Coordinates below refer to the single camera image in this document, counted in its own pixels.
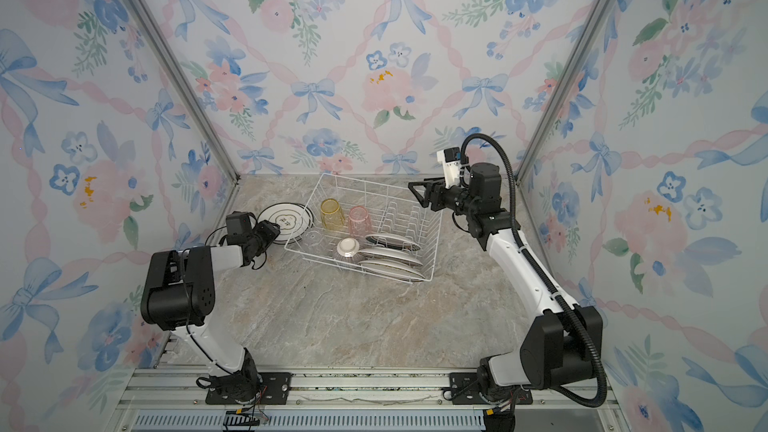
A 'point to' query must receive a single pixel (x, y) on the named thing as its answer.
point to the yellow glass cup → (331, 213)
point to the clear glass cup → (312, 241)
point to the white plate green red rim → (393, 241)
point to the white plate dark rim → (294, 220)
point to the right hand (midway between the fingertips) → (418, 181)
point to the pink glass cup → (359, 222)
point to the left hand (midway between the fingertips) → (276, 225)
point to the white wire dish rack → (390, 215)
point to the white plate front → (391, 270)
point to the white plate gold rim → (293, 219)
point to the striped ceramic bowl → (347, 247)
